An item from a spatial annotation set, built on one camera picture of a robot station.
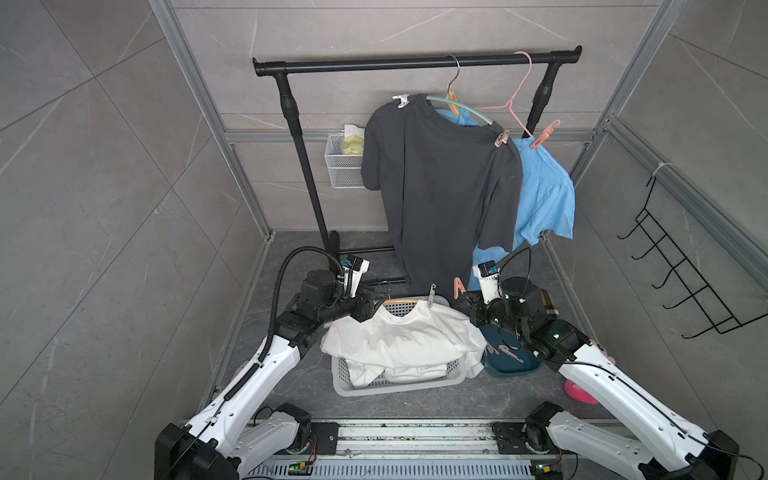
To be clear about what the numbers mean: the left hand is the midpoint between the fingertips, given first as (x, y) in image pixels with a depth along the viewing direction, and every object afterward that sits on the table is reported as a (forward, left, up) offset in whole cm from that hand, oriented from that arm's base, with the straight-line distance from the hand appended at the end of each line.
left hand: (380, 288), depth 74 cm
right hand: (-1, -22, -2) cm, 22 cm away
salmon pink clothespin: (+1, -20, 0) cm, 20 cm away
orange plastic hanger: (+5, -5, -14) cm, 16 cm away
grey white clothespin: (+4, -14, -11) cm, 18 cm away
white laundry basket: (-15, -20, -18) cm, 30 cm away
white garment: (-9, -10, -15) cm, 20 cm away
